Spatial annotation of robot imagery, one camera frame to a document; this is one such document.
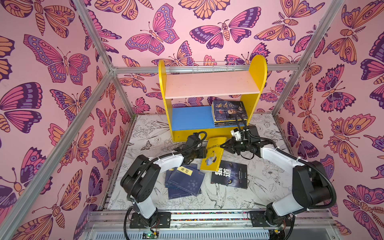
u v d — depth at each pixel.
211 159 0.85
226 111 0.95
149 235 0.72
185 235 0.78
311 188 0.44
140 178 0.44
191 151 0.71
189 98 1.13
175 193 0.82
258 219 0.73
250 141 0.70
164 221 0.75
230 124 0.94
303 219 0.75
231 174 0.88
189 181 0.83
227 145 0.84
